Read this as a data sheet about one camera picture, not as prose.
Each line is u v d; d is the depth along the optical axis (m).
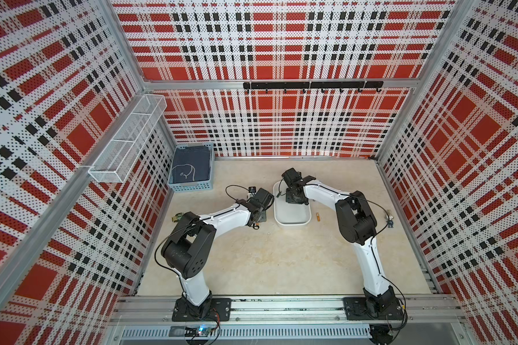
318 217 0.98
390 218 0.95
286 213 0.97
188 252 0.47
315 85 0.90
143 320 0.72
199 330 0.69
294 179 0.83
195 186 1.04
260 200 0.74
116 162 0.70
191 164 1.08
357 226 0.58
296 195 0.78
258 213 0.69
